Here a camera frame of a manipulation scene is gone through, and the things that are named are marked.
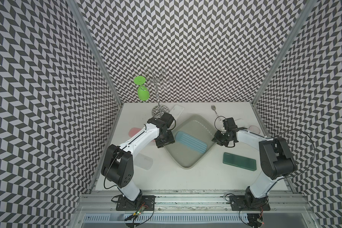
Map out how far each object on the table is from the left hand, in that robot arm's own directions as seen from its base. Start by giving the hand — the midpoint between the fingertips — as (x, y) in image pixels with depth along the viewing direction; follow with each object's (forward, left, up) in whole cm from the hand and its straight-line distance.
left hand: (169, 144), depth 84 cm
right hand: (+6, -28, -8) cm, 30 cm away
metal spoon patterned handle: (+39, -34, -9) cm, 53 cm away
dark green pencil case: (-6, -44, -12) cm, 46 cm away
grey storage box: (+18, -19, -7) cm, 27 cm away
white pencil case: (+32, -4, -7) cm, 33 cm away
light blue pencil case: (+6, -14, -9) cm, 18 cm away
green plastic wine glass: (+34, +18, +12) cm, 41 cm away
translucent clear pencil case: (-7, +16, -10) cm, 20 cm away
